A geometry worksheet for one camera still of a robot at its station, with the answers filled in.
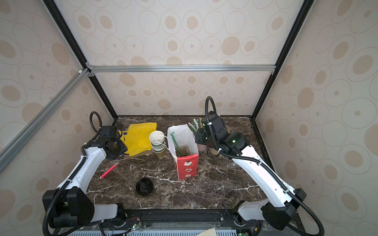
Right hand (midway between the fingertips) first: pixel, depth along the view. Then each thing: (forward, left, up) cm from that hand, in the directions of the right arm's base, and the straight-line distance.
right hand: (203, 133), depth 70 cm
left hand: (0, +43, -14) cm, 45 cm away
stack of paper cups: (0, +24, -8) cm, 25 cm away
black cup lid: (-17, +32, -27) cm, 45 cm away
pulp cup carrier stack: (+6, -8, -25) cm, 26 cm away
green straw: (+5, +16, -16) cm, 23 cm away
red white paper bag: (-10, +8, -16) cm, 20 cm away
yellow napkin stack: (+14, +45, -24) cm, 53 cm away
